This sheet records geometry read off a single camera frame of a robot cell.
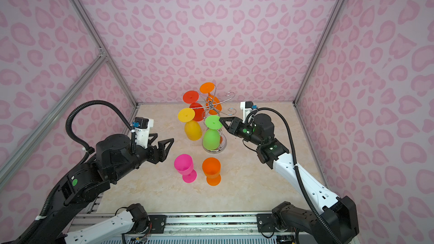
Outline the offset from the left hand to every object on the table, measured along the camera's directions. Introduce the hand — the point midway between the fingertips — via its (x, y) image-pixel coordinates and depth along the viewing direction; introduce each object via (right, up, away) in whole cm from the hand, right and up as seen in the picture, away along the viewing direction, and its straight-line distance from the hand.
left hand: (165, 135), depth 59 cm
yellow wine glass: (+6, +1, +20) cm, 21 cm away
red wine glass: (+6, +16, +18) cm, 25 cm away
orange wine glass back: (+16, +12, +17) cm, 26 cm away
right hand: (+19, +5, +8) cm, 22 cm away
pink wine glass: (+2, -16, +20) cm, 26 cm away
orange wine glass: (+15, -16, +18) cm, 28 cm away
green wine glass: (+15, -2, +14) cm, 21 cm away
